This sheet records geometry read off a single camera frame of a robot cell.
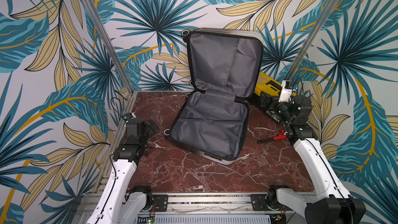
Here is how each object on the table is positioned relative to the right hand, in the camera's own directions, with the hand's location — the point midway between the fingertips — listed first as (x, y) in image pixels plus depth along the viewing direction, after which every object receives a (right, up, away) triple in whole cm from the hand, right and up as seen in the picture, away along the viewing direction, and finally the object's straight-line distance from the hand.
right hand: (272, 91), depth 73 cm
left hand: (-60, -18, +4) cm, 63 cm away
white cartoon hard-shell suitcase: (-20, +14, +13) cm, 28 cm away
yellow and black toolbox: (+7, +1, +23) cm, 24 cm away
